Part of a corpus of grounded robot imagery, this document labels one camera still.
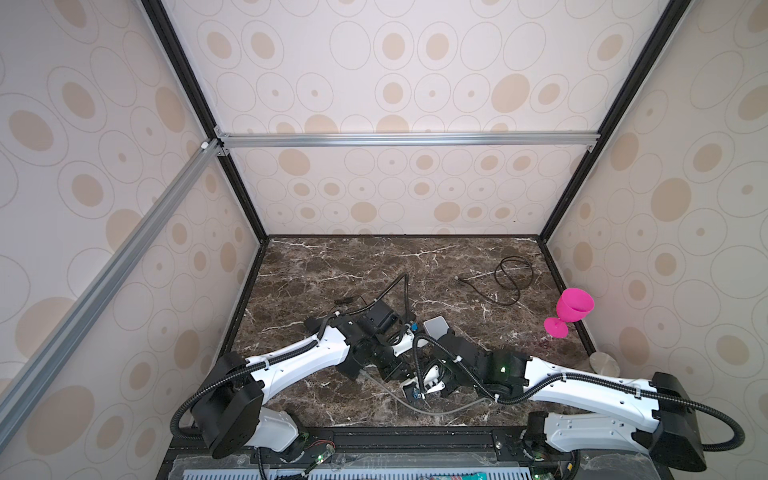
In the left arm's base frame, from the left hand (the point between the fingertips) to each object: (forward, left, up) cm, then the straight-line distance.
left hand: (417, 376), depth 73 cm
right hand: (+4, -1, 0) cm, 4 cm away
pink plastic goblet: (+19, -44, +2) cm, 48 cm away
